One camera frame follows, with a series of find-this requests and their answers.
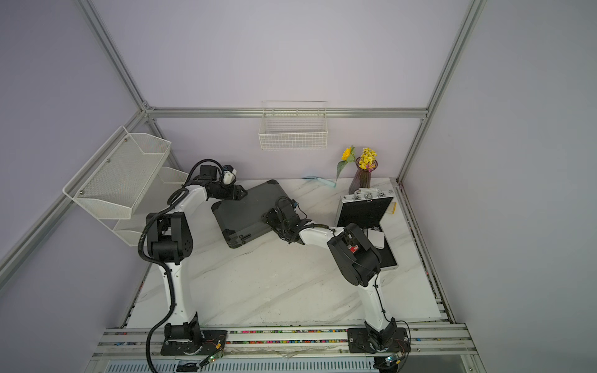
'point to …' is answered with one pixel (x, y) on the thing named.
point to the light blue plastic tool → (320, 179)
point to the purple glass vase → (361, 178)
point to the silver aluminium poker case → (365, 207)
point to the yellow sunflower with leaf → (347, 156)
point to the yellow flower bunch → (368, 159)
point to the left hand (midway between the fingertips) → (241, 198)
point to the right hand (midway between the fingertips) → (268, 221)
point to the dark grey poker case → (240, 221)
